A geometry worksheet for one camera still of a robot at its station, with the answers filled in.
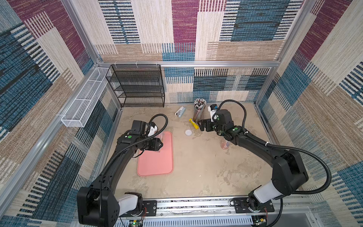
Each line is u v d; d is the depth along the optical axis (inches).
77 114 36.6
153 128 29.3
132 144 21.2
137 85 43.1
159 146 29.5
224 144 36.8
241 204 29.1
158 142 28.7
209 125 30.5
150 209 28.8
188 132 40.3
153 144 28.1
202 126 30.7
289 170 17.5
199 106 37.2
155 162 36.8
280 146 18.5
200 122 31.5
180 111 44.1
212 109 30.0
